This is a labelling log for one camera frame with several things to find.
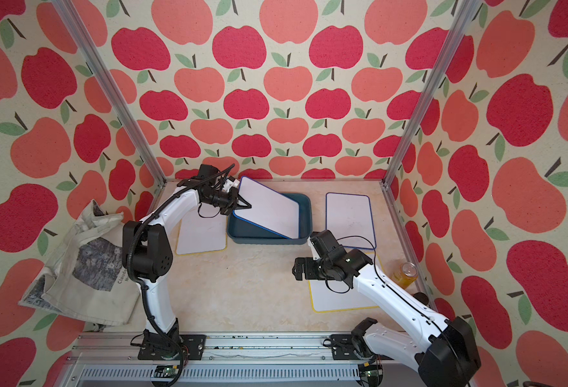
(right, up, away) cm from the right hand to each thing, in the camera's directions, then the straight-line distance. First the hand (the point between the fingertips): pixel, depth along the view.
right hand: (305, 274), depth 79 cm
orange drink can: (+33, 0, -1) cm, 33 cm away
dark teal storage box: (-25, +12, +19) cm, 34 cm away
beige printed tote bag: (-71, 0, -3) cm, 71 cm away
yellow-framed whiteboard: (-42, +12, +22) cm, 49 cm away
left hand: (-19, +22, +9) cm, 30 cm away
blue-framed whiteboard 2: (+22, +17, +28) cm, 40 cm away
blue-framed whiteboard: (-14, +21, +27) cm, 37 cm away
